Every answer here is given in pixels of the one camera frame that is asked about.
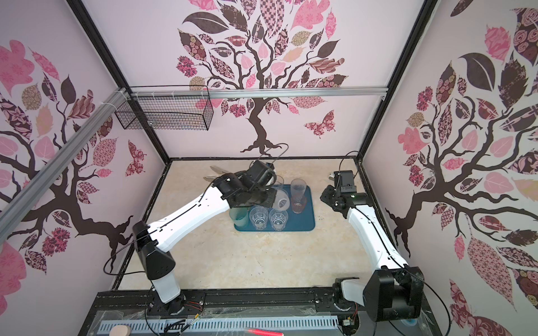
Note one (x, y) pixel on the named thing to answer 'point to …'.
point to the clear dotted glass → (281, 201)
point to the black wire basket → (188, 107)
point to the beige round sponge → (120, 330)
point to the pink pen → (265, 332)
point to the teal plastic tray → (304, 221)
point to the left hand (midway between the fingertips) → (269, 200)
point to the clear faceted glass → (259, 215)
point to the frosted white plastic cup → (298, 187)
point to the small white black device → (331, 176)
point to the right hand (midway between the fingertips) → (327, 193)
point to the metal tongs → (218, 170)
